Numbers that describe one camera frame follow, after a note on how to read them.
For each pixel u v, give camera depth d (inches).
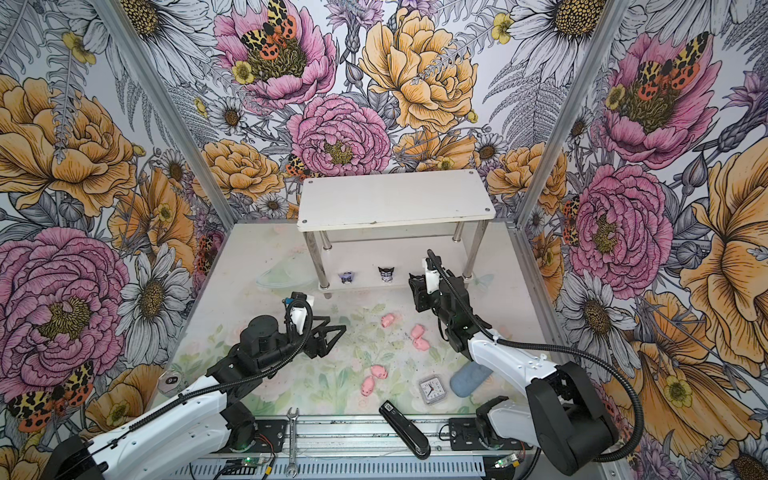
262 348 23.4
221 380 22.4
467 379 31.9
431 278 29.7
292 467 27.6
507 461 28.2
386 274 36.8
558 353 17.9
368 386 31.8
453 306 25.3
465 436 28.8
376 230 29.3
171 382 27.3
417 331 36.0
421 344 34.9
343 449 29.1
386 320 36.8
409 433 27.6
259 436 28.8
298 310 27.1
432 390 31.3
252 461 28.1
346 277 37.0
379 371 32.8
